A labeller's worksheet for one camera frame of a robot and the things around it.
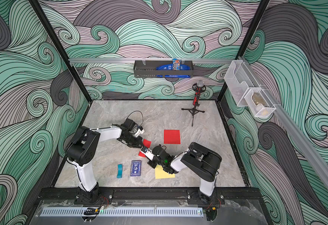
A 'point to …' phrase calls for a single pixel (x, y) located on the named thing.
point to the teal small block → (120, 171)
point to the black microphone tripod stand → (193, 111)
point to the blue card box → (135, 168)
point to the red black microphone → (198, 87)
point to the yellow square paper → (160, 173)
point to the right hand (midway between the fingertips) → (148, 155)
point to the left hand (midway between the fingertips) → (143, 145)
